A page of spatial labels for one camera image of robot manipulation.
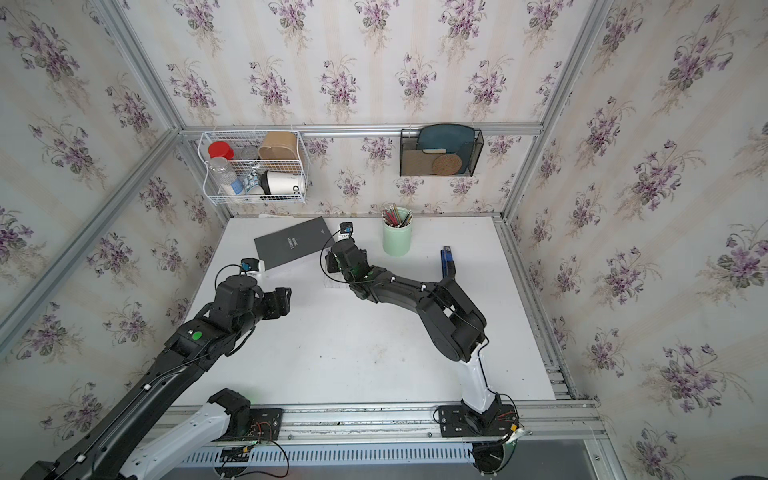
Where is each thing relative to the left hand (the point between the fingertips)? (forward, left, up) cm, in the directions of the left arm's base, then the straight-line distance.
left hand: (284, 293), depth 75 cm
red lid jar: (+43, +26, +14) cm, 52 cm away
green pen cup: (+28, -31, -12) cm, 44 cm away
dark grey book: (+31, +7, -17) cm, 36 cm away
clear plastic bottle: (+33, +22, +12) cm, 41 cm away
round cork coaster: (+44, -47, +9) cm, 64 cm away
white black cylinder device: (+36, +7, +7) cm, 38 cm away
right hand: (+18, -11, -4) cm, 22 cm away
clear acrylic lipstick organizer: (-1, -14, +9) cm, 17 cm away
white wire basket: (+40, +16, +10) cm, 44 cm away
